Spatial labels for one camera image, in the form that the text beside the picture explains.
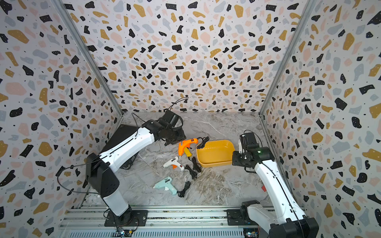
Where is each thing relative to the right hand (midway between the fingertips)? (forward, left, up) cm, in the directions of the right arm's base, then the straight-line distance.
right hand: (236, 159), depth 78 cm
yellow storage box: (+15, +10, -20) cm, 27 cm away
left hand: (+10, +26, +5) cm, 29 cm away
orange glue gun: (+7, +27, +4) cm, 28 cm away
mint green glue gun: (-9, +38, -13) cm, 41 cm away
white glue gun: (+5, +36, -13) cm, 38 cm away
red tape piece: (-9, -17, -16) cm, 25 cm away
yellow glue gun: (+12, +28, -14) cm, 33 cm away
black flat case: (+23, +76, -9) cm, 80 cm away
